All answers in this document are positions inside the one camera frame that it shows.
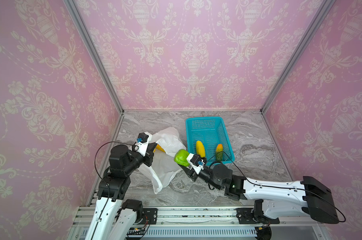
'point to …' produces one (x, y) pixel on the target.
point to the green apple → (180, 157)
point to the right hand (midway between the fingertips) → (183, 158)
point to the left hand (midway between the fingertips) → (156, 144)
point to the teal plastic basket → (212, 132)
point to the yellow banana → (158, 147)
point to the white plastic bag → (170, 143)
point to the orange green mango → (219, 149)
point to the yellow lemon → (200, 149)
